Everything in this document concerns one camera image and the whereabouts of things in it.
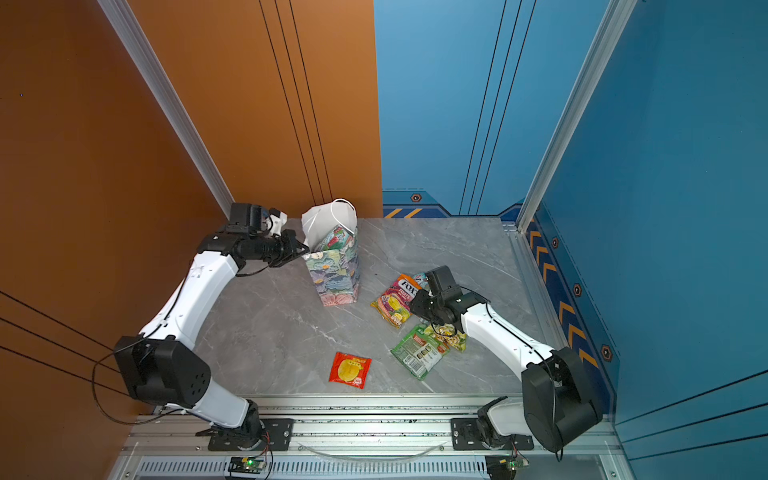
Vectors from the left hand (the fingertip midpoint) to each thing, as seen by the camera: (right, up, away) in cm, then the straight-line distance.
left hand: (311, 244), depth 81 cm
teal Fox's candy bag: (+5, +2, +13) cm, 14 cm away
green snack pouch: (+30, -32, +5) cm, 44 cm away
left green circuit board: (-13, -53, -10) cm, 56 cm away
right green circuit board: (+49, -54, -11) cm, 74 cm away
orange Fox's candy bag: (+23, -19, +12) cm, 32 cm away
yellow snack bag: (+38, -27, +6) cm, 48 cm away
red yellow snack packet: (+10, -35, +1) cm, 37 cm away
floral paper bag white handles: (+7, -8, +3) cm, 11 cm away
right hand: (+28, -18, +5) cm, 34 cm away
